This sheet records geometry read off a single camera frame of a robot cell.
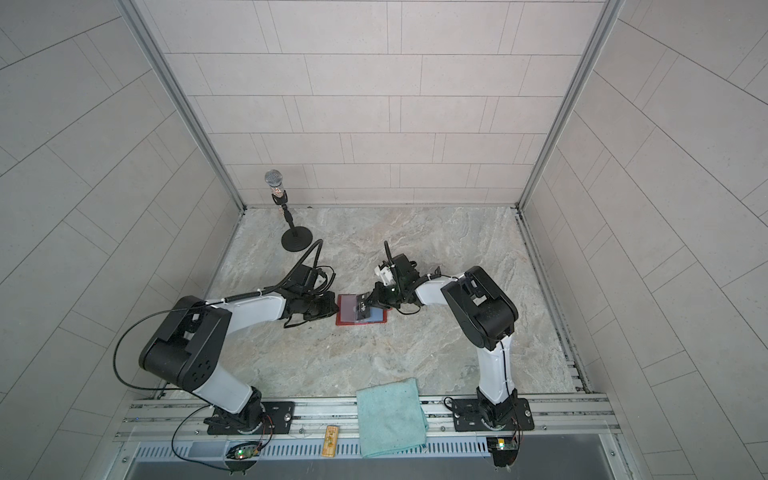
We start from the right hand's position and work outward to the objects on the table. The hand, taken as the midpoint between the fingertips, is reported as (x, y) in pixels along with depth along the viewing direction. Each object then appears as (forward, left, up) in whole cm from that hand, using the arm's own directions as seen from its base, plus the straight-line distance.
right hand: (365, 304), depth 90 cm
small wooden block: (-34, +8, +1) cm, 35 cm away
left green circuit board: (-35, +25, +4) cm, 43 cm away
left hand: (+1, +5, -1) cm, 6 cm away
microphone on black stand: (+26, +25, +3) cm, 36 cm away
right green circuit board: (-37, -33, -3) cm, 49 cm away
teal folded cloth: (-30, -7, 0) cm, 31 cm away
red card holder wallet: (-1, +6, 0) cm, 6 cm away
